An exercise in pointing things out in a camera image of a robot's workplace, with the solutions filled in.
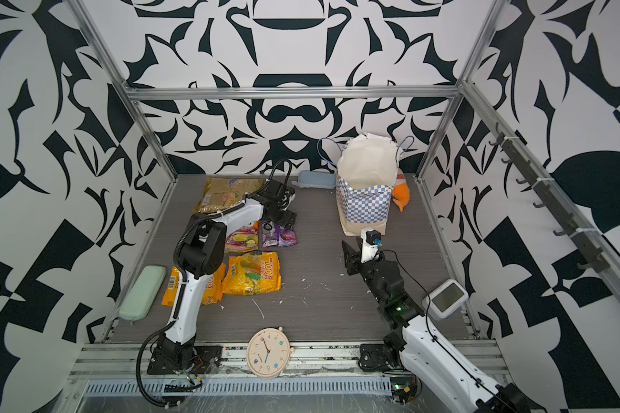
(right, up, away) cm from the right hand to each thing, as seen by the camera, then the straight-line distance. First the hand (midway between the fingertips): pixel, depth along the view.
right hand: (349, 237), depth 78 cm
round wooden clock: (-24, -32, -4) cm, 40 cm away
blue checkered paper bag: (+12, +26, +30) cm, 41 cm away
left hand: (-22, +6, +28) cm, 36 cm away
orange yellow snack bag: (-31, -13, +7) cm, 34 cm away
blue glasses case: (-8, +20, +37) cm, 43 cm away
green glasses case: (-66, -19, +6) cm, 69 cm away
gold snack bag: (-48, +14, +30) cm, 58 cm away
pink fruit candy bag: (-36, -3, +19) cm, 41 cm away
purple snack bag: (-25, -2, +19) cm, 32 cm away
